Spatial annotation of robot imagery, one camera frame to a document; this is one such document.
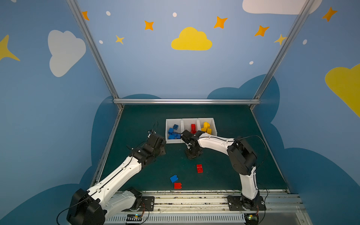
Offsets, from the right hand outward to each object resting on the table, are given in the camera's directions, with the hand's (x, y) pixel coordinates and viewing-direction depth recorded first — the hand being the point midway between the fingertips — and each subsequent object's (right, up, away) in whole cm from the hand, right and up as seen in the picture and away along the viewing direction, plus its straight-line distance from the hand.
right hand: (191, 156), depth 92 cm
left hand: (-19, +9, -9) cm, 23 cm away
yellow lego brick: (+12, +20, +12) cm, 26 cm away
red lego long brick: (+2, +16, +13) cm, 21 cm away
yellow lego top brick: (+11, +17, +10) cm, 22 cm away
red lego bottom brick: (-9, -14, -12) cm, 21 cm away
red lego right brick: (+5, -7, -5) cm, 10 cm away
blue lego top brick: (-14, +12, +7) cm, 20 cm away
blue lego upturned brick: (-11, +19, +14) cm, 26 cm away
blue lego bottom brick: (-11, -11, -9) cm, 18 cm away
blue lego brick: (-15, +16, +11) cm, 24 cm away
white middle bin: (-3, +21, +14) cm, 25 cm away
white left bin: (-15, +21, +16) cm, 31 cm away
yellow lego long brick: (+14, +16, +11) cm, 24 cm away
